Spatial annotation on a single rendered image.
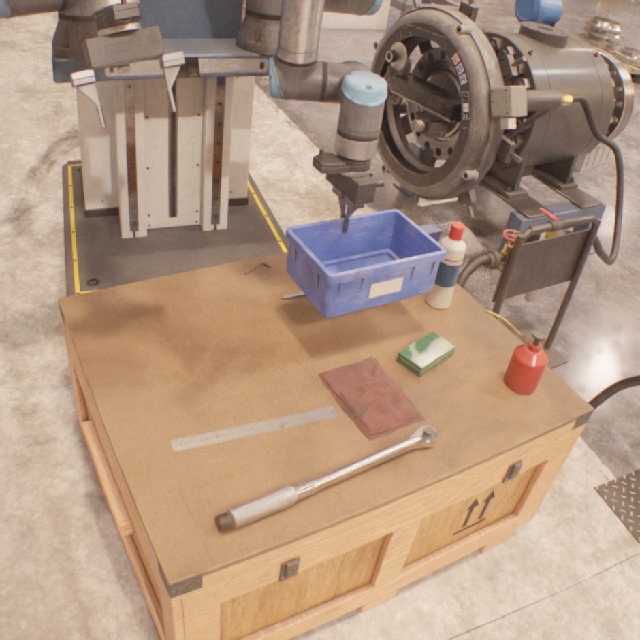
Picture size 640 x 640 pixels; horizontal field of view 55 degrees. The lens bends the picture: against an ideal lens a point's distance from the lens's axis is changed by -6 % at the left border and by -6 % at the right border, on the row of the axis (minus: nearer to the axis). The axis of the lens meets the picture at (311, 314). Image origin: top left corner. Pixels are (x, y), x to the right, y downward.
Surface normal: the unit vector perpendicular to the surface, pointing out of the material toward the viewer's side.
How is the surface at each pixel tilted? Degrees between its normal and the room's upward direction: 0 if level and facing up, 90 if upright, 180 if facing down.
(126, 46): 67
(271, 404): 0
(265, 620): 90
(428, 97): 90
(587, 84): 56
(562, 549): 0
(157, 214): 90
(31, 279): 0
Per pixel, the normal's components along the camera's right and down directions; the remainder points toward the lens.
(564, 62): 0.37, -0.29
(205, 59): 0.32, 0.60
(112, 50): 0.43, 0.22
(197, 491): 0.11, -0.79
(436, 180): -0.87, 0.22
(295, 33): -0.24, 0.71
